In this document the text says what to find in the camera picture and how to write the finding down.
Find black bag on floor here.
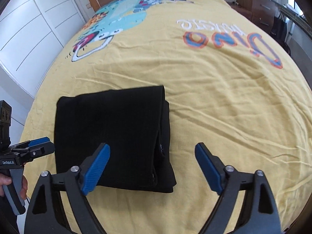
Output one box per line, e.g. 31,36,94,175
270,14,287,44

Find glass desk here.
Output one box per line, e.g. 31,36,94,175
273,1,312,39

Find white wardrobe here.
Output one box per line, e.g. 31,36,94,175
0,0,86,137

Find person left hand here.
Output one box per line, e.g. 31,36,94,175
0,174,28,201

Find wooden drawer chest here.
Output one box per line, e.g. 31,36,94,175
236,0,278,34

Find yellow dinosaur bed cover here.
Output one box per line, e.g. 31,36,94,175
22,0,311,233

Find black pants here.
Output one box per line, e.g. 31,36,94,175
54,86,177,193

